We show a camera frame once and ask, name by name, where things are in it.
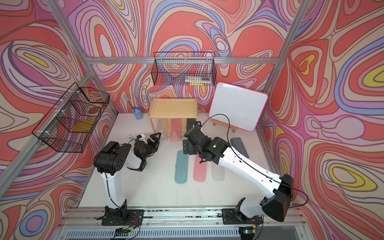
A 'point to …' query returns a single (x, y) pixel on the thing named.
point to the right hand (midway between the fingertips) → (195, 148)
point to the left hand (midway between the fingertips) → (162, 137)
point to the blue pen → (126, 98)
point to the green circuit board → (122, 231)
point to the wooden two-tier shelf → (170, 108)
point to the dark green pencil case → (190, 121)
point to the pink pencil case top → (200, 169)
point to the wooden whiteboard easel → (234, 128)
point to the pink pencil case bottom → (175, 132)
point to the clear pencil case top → (217, 172)
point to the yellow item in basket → (84, 126)
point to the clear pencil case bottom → (161, 131)
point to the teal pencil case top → (181, 167)
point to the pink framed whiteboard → (244, 108)
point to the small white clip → (129, 136)
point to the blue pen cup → (138, 113)
